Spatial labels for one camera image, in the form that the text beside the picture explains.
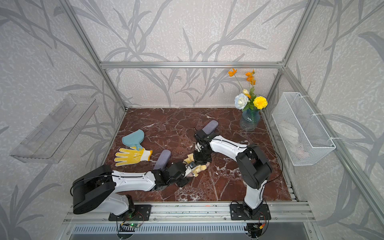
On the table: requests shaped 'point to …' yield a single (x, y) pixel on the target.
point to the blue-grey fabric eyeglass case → (162, 160)
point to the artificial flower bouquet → (247, 100)
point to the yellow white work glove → (134, 156)
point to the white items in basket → (288, 132)
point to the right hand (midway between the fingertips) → (195, 163)
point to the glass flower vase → (249, 119)
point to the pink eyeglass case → (190, 175)
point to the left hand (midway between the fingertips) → (188, 173)
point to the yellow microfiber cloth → (197, 169)
